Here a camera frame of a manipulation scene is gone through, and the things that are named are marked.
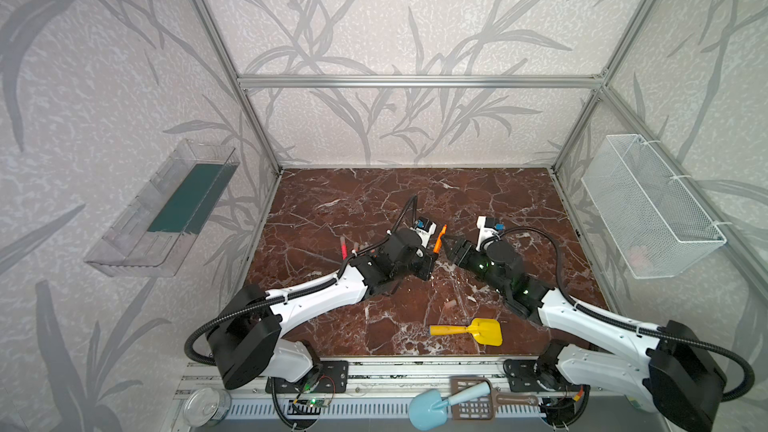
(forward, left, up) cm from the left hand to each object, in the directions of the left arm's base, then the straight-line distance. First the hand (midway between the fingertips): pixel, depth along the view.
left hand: (440, 248), depth 79 cm
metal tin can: (-34, +53, -10) cm, 64 cm away
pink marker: (+8, +29, -15) cm, 34 cm away
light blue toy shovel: (-34, +4, -16) cm, 38 cm away
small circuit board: (-34, +33, -18) cm, 51 cm away
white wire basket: (-3, -44, +18) cm, 48 cm away
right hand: (+3, -1, +3) cm, 5 cm away
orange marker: (+1, +1, +1) cm, 1 cm away
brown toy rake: (-34, -10, -15) cm, 38 cm away
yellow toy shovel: (-17, -13, -15) cm, 26 cm away
